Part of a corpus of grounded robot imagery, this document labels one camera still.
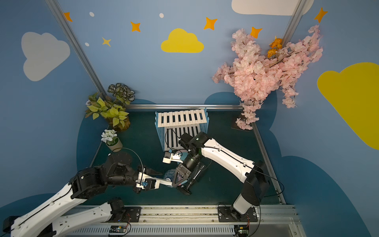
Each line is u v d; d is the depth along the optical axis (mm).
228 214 746
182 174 587
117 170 447
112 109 905
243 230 719
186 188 815
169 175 675
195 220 737
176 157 627
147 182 476
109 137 908
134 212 760
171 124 783
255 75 764
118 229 718
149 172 541
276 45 826
